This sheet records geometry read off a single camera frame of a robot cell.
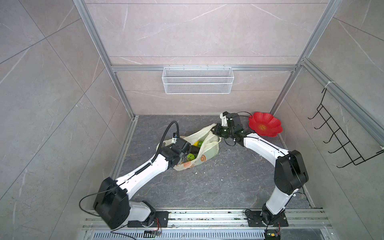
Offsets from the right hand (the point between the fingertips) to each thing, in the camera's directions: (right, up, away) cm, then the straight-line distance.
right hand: (210, 127), depth 89 cm
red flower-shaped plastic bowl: (+46, +2, +25) cm, 53 cm away
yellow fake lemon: (-8, -11, +9) cm, 16 cm away
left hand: (-20, -12, -5) cm, 24 cm away
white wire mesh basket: (-19, +33, +11) cm, 40 cm away
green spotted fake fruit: (-12, -18, +1) cm, 22 cm away
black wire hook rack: (+56, -7, -26) cm, 62 cm away
